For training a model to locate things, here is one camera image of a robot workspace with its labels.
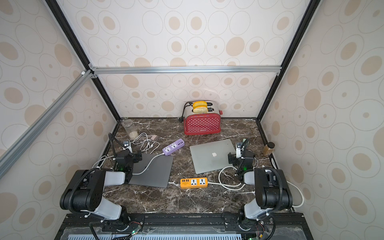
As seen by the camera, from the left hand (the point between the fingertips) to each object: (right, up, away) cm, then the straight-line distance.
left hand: (133, 147), depth 93 cm
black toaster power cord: (+28, +20, +23) cm, 41 cm away
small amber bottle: (+85, -1, -1) cm, 85 cm away
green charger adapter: (+73, +4, +12) cm, 74 cm away
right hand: (+66, -3, +2) cm, 66 cm away
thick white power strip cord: (+61, -14, -24) cm, 67 cm away
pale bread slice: (+42, +24, +5) cm, 49 cm away
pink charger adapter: (+10, +6, +13) cm, 17 cm away
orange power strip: (+38, -19, -9) cm, 44 cm away
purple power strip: (+25, 0, +7) cm, 26 cm away
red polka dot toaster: (+48, +16, +8) cm, 51 cm away
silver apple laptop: (+49, -6, +4) cm, 50 cm away
